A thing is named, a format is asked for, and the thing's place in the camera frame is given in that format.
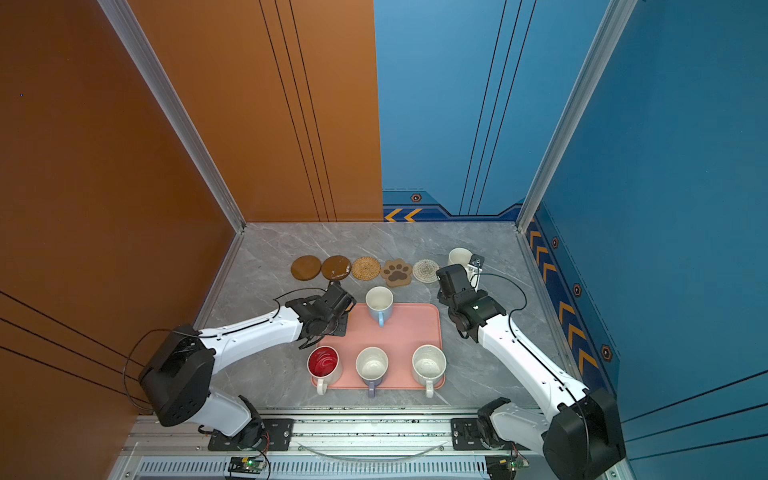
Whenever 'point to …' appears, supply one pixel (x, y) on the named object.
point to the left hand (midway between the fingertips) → (340, 319)
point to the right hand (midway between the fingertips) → (454, 287)
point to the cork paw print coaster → (396, 272)
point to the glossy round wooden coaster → (335, 267)
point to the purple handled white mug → (372, 364)
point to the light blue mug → (380, 299)
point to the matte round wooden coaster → (306, 268)
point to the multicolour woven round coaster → (425, 271)
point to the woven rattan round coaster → (366, 268)
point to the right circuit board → (504, 466)
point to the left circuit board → (246, 465)
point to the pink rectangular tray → (410, 326)
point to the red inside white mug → (325, 367)
